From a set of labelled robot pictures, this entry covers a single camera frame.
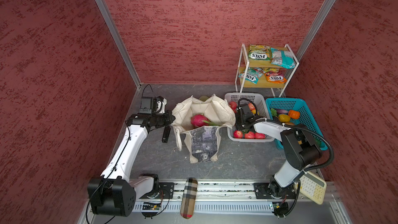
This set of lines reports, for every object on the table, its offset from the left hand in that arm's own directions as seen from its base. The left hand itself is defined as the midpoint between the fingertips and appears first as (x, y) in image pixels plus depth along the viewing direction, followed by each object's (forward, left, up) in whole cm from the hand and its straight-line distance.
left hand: (175, 121), depth 79 cm
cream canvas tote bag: (-11, -15, -2) cm, 19 cm away
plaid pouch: (-33, -9, -15) cm, 37 cm away
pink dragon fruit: (+6, -13, -9) cm, 17 cm away
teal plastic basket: (+9, -79, -12) cm, 81 cm away
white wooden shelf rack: (+29, -38, +16) cm, 51 cm away
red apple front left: (-1, -36, -13) cm, 38 cm away
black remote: (0, +8, -17) cm, 18 cm away
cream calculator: (-27, -69, -16) cm, 76 cm away
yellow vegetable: (+11, -67, -14) cm, 69 cm away
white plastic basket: (-1, -43, -12) cm, 44 cm away
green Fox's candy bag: (+35, -48, +2) cm, 59 cm away
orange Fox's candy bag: (+34, -63, 0) cm, 72 cm away
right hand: (+10, -33, -14) cm, 37 cm away
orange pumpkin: (+14, -74, -12) cm, 76 cm away
